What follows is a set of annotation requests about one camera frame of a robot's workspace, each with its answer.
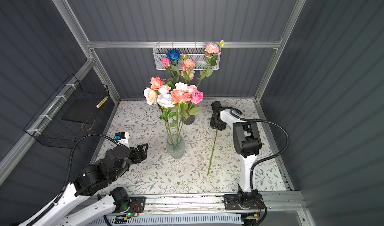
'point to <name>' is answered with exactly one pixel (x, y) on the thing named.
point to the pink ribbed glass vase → (190, 120)
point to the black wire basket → (61, 121)
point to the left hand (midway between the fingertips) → (143, 147)
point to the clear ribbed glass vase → (176, 145)
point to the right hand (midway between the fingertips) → (217, 127)
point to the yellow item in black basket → (102, 102)
